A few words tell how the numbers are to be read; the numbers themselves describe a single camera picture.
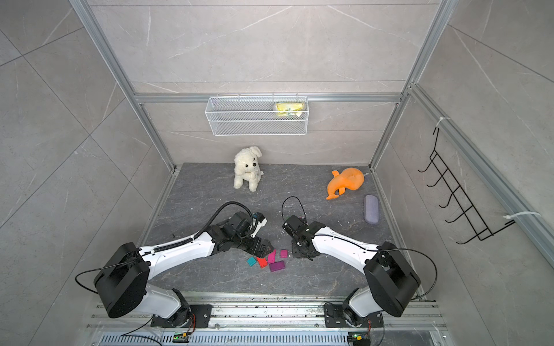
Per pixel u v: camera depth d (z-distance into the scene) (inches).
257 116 39.4
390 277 16.8
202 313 29.0
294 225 26.8
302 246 24.0
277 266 33.2
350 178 41.6
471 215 24.6
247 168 38.6
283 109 33.5
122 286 16.6
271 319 28.8
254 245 28.8
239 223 26.0
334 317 28.7
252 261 33.7
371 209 38.9
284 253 34.8
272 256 34.4
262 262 33.6
